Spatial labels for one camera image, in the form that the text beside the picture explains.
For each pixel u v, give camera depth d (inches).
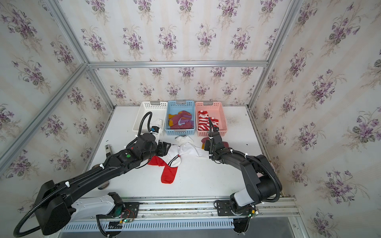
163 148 27.6
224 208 28.7
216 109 46.3
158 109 46.4
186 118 43.8
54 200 15.2
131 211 28.3
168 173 33.9
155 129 27.1
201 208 29.4
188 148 37.4
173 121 42.3
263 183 17.3
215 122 43.7
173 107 46.5
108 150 35.8
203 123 42.5
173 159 34.9
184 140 38.7
